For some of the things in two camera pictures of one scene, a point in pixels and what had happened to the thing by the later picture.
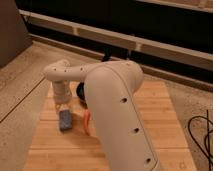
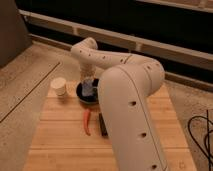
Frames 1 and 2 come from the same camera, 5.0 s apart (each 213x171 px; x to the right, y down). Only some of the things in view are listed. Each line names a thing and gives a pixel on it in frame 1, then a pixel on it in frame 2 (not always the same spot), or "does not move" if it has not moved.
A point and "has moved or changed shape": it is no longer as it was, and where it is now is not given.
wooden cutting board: [59, 142] does not move
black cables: [205, 141] does not move
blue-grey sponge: [65, 120] has moved or changed shape
